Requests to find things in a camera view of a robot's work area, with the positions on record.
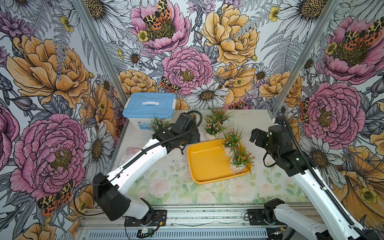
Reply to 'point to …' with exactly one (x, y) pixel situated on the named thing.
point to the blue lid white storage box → (140, 108)
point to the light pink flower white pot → (212, 127)
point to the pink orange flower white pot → (230, 142)
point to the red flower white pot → (222, 115)
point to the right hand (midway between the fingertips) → (259, 137)
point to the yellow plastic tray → (208, 162)
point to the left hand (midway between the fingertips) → (194, 140)
